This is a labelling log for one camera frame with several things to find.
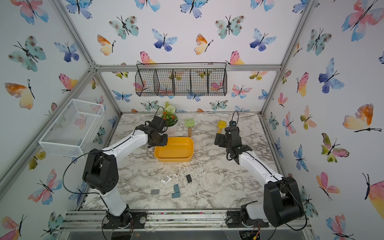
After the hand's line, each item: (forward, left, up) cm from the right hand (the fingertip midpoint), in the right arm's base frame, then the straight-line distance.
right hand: (226, 135), depth 87 cm
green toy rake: (+22, +24, -16) cm, 36 cm away
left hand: (-2, +36, -5) cm, 37 cm away
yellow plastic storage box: (0, +29, -18) cm, 35 cm away
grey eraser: (-29, +39, -16) cm, 51 cm away
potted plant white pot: (+14, +35, 0) cm, 38 cm away
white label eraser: (-22, +34, -15) cm, 43 cm away
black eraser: (-21, +21, -15) cm, 33 cm away
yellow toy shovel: (+20, +1, -14) cm, 24 cm away
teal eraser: (-26, +27, -16) cm, 41 cm away
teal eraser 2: (-30, +27, -16) cm, 43 cm away
